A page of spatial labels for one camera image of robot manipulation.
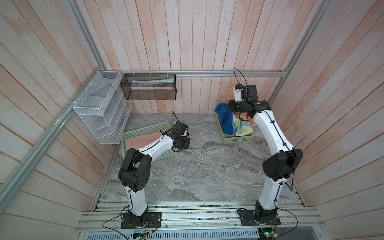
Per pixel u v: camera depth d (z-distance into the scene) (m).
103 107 0.71
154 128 1.05
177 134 0.72
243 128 1.01
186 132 0.78
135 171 0.48
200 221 0.75
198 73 0.98
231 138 0.98
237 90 0.74
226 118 0.93
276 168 0.50
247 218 0.73
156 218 0.73
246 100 0.65
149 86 1.04
